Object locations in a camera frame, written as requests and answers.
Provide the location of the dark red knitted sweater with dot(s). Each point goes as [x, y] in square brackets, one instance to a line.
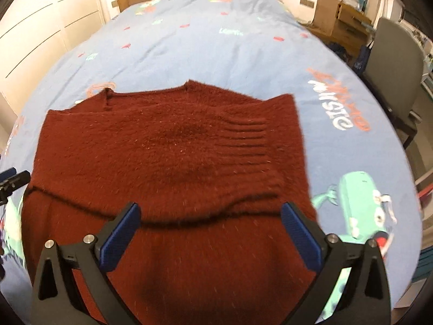
[210, 170]

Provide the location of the grey office chair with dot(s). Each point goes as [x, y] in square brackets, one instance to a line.
[393, 74]

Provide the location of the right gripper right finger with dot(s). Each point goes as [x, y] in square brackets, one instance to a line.
[365, 298]

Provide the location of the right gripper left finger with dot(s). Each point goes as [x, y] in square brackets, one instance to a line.
[56, 298]

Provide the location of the wooden bedside cabinet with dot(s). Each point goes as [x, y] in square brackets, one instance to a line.
[337, 22]

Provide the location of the blue dinosaur print bedspread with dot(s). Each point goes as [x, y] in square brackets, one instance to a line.
[359, 181]

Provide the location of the cream wardrobe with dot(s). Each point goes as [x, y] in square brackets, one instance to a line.
[34, 35]

